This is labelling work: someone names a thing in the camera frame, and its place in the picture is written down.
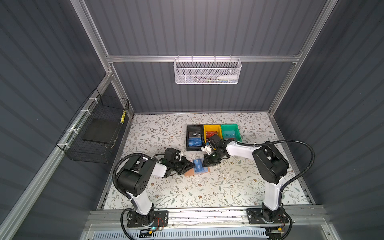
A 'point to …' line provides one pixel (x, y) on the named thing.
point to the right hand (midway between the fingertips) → (204, 165)
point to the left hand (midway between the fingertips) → (197, 167)
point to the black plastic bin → (194, 131)
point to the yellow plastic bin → (213, 128)
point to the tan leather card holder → (191, 172)
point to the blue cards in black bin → (195, 142)
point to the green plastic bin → (231, 127)
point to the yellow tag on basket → (123, 116)
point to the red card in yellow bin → (209, 134)
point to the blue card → (199, 167)
